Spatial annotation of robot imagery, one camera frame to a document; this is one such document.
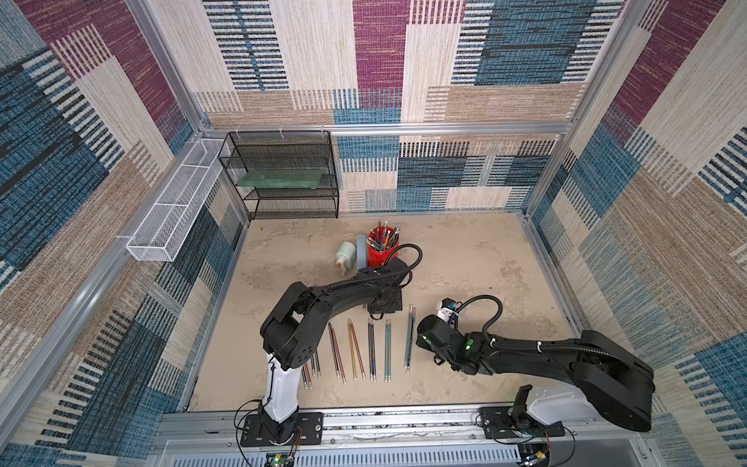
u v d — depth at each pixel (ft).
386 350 2.92
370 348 2.86
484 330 2.06
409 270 2.59
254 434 2.38
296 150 3.35
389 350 2.82
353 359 2.79
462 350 2.10
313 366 2.76
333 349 2.84
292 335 1.67
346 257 3.25
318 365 2.77
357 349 2.85
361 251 3.35
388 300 2.64
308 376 2.68
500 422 2.39
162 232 3.02
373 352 2.79
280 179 3.07
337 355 2.80
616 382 1.40
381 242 3.14
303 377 2.67
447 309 2.55
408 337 2.87
